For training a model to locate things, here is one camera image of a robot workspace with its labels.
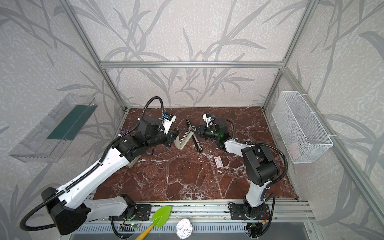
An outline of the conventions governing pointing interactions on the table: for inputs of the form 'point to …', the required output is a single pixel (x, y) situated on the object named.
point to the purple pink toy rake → (124, 131)
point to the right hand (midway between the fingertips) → (192, 125)
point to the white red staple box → (218, 161)
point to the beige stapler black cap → (180, 143)
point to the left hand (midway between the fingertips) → (177, 127)
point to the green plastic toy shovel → (159, 219)
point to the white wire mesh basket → (297, 128)
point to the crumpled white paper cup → (184, 228)
